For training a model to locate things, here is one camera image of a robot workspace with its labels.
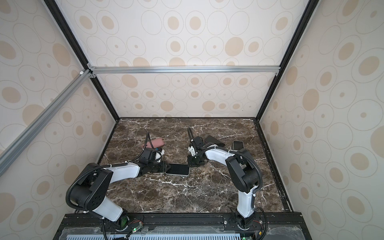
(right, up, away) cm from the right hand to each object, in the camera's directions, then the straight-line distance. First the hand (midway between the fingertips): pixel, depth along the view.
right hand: (189, 165), depth 93 cm
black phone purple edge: (+15, +15, +15) cm, 26 cm away
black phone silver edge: (+34, +11, +14) cm, 38 cm away
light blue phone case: (-7, -3, +2) cm, 8 cm away
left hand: (-10, +1, -2) cm, 11 cm away
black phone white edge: (-7, -3, +2) cm, 8 cm away
